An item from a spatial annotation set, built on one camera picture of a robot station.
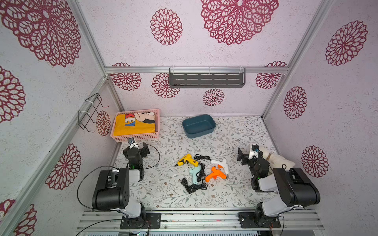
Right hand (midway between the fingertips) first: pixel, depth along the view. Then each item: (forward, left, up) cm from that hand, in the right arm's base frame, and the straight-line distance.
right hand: (246, 146), depth 90 cm
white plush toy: (-10, -14, 0) cm, 17 cm away
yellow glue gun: (-4, +36, -8) cm, 37 cm away
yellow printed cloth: (+22, +73, -3) cm, 77 cm away
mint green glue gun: (-12, +32, -8) cm, 35 cm away
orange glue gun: (-13, +19, -10) cm, 25 cm away
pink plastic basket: (+10, +71, -4) cm, 72 cm away
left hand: (0, +68, 0) cm, 68 cm away
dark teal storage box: (+25, +31, -10) cm, 41 cm away
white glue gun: (-7, +14, -9) cm, 18 cm away
